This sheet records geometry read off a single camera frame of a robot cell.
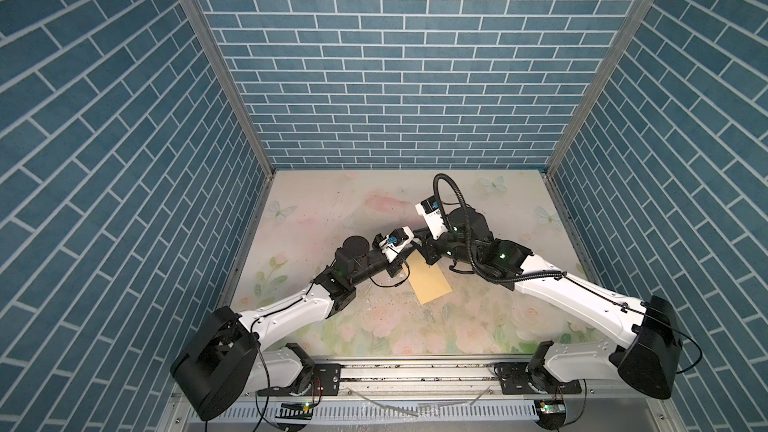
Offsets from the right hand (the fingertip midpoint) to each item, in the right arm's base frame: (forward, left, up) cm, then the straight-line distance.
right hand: (408, 231), depth 74 cm
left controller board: (-37, +25, -27) cm, 52 cm away
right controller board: (-30, -38, -29) cm, 57 cm away
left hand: (0, -1, -4) cm, 4 cm away
